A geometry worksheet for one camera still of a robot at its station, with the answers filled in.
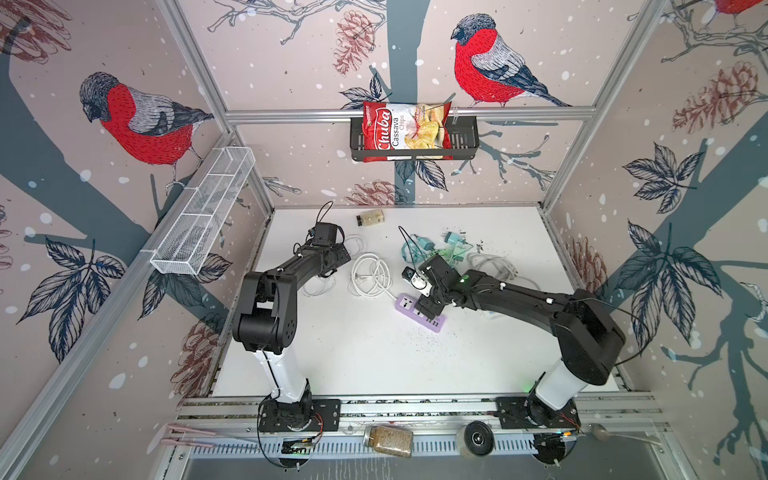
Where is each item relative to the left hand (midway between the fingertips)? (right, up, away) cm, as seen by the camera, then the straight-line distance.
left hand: (337, 256), depth 98 cm
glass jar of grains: (+19, -39, -32) cm, 54 cm away
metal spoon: (+69, -40, -28) cm, 85 cm away
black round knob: (+36, -35, -37) cm, 62 cm away
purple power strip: (+23, -15, -8) cm, 28 cm away
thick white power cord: (+11, -7, 0) cm, 13 cm away
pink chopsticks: (-35, -41, -25) cm, 59 cm away
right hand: (+28, -12, -9) cm, 32 cm away
